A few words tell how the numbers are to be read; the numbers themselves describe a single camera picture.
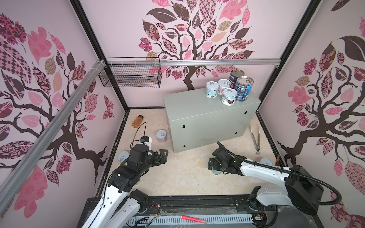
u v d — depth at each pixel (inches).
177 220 27.4
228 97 28.0
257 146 37.4
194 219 27.4
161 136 38.1
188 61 36.5
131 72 37.3
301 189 16.3
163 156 25.9
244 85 27.3
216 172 32.7
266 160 33.3
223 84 30.6
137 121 43.0
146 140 25.2
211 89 29.7
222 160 25.9
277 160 36.3
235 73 29.9
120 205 18.4
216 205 29.5
